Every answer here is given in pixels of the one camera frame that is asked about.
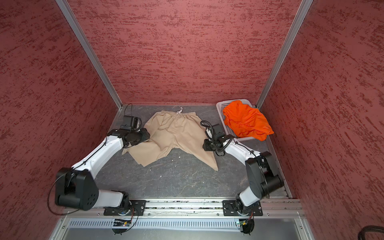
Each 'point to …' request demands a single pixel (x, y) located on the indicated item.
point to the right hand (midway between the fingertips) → (204, 149)
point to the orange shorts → (246, 121)
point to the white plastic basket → (220, 105)
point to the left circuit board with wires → (121, 222)
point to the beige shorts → (170, 130)
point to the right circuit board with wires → (247, 225)
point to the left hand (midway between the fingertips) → (147, 138)
